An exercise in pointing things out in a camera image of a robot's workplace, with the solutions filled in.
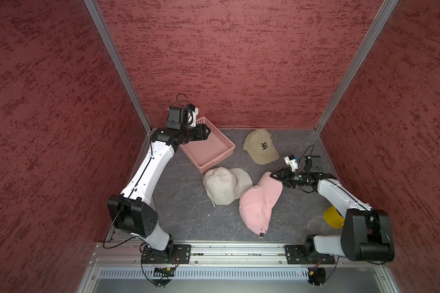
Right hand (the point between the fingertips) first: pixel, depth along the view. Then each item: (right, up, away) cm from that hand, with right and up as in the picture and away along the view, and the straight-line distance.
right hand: (271, 179), depth 84 cm
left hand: (-31, +21, -5) cm, 38 cm away
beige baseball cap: (-2, +17, +21) cm, 27 cm away
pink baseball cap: (-8, -9, -6) cm, 14 cm away
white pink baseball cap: (-23, -3, 0) cm, 23 cm away
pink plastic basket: (-34, +12, +20) cm, 41 cm away
